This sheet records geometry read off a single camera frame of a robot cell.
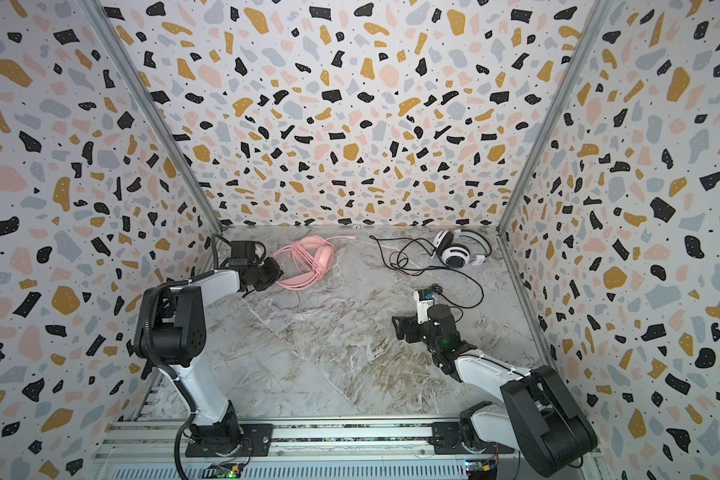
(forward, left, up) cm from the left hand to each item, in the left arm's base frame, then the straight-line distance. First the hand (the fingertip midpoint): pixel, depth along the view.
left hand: (283, 264), depth 99 cm
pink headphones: (-5, -8, -1) cm, 10 cm away
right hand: (-18, -38, 0) cm, 42 cm away
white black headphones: (+6, -60, 0) cm, 60 cm away
